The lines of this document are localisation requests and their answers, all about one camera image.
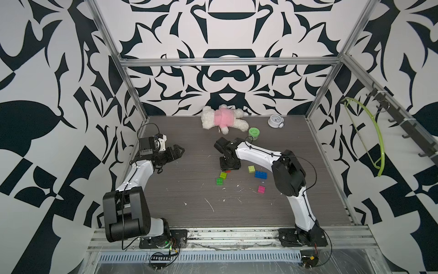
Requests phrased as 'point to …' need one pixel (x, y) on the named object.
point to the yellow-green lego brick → (251, 169)
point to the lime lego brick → (223, 175)
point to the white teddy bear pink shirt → (223, 117)
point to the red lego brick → (228, 171)
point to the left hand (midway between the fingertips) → (175, 150)
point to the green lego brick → (219, 181)
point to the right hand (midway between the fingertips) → (225, 166)
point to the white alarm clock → (276, 121)
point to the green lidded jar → (254, 132)
